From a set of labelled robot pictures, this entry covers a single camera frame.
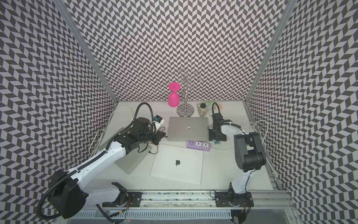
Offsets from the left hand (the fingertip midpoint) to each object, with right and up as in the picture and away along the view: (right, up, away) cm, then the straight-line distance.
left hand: (164, 135), depth 80 cm
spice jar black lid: (+25, +15, +23) cm, 37 cm away
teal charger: (+33, -6, +14) cm, 36 cm away
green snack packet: (+30, +18, +28) cm, 45 cm away
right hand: (+33, -6, +15) cm, 37 cm away
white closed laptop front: (+8, -18, +5) cm, 21 cm away
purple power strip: (+21, -8, +11) cm, 25 cm away
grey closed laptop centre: (+10, +1, +26) cm, 28 cm away
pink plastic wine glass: (+5, +23, +8) cm, 25 cm away
